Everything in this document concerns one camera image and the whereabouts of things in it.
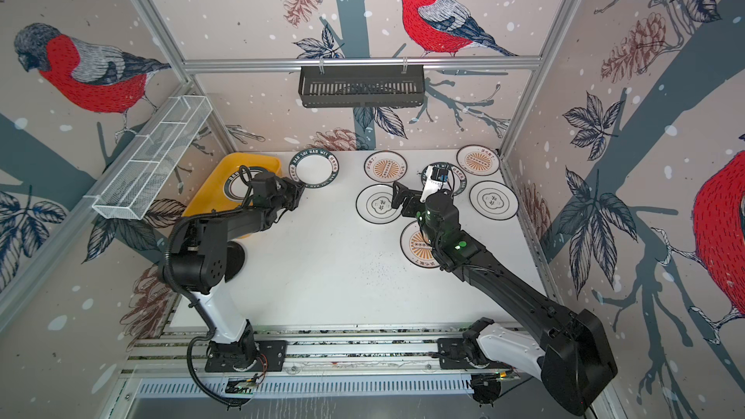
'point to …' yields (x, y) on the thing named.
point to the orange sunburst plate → (385, 166)
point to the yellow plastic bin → (211, 198)
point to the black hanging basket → (361, 88)
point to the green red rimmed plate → (239, 182)
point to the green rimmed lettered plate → (313, 168)
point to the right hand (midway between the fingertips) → (404, 187)
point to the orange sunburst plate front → (414, 247)
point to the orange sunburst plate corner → (477, 160)
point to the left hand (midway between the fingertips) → (306, 179)
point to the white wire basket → (130, 191)
